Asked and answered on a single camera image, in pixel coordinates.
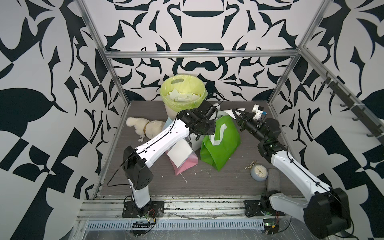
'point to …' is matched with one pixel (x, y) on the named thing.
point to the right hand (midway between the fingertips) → (232, 108)
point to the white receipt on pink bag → (180, 152)
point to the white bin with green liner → (181, 92)
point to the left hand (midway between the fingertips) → (210, 126)
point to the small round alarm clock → (258, 172)
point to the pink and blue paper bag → (190, 161)
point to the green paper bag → (217, 148)
